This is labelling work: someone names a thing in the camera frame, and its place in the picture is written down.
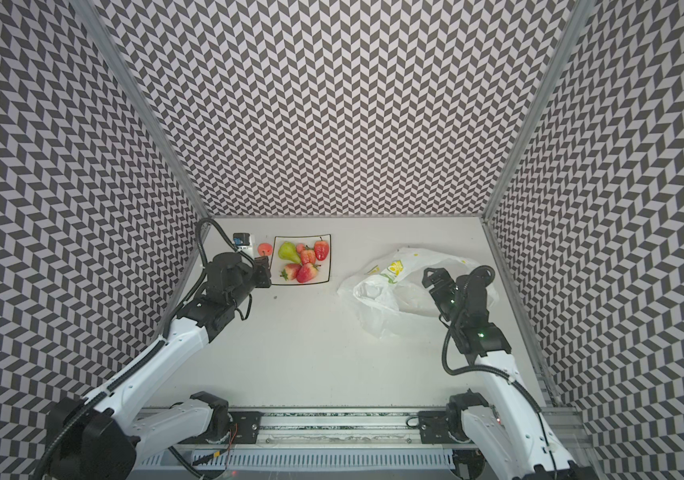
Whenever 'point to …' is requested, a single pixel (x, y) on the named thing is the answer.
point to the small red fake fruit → (265, 249)
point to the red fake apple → (321, 249)
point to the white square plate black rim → (309, 240)
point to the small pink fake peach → (299, 248)
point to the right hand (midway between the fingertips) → (429, 288)
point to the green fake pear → (288, 251)
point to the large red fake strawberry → (290, 271)
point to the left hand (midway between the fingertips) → (267, 260)
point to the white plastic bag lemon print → (392, 289)
